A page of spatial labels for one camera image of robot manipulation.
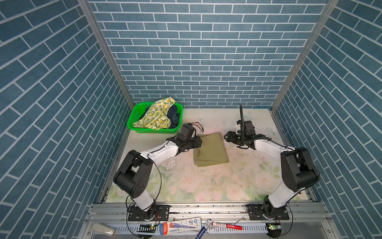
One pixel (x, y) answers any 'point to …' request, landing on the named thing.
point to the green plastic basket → (137, 110)
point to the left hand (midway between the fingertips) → (202, 142)
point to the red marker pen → (228, 226)
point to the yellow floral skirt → (156, 117)
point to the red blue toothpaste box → (183, 225)
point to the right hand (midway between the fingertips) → (229, 137)
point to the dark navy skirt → (173, 116)
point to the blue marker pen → (203, 229)
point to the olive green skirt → (212, 151)
